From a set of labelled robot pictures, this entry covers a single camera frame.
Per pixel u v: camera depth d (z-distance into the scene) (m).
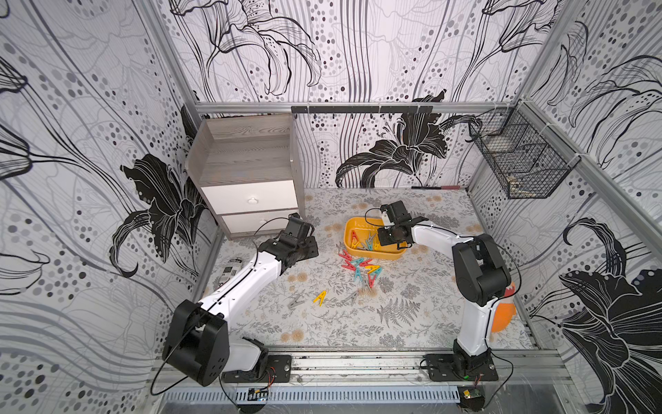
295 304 0.85
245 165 0.85
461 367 0.65
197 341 0.41
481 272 0.51
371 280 0.91
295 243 0.64
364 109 0.90
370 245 0.98
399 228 0.74
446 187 1.23
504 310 0.80
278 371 0.73
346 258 0.96
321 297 0.86
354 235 1.01
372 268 0.93
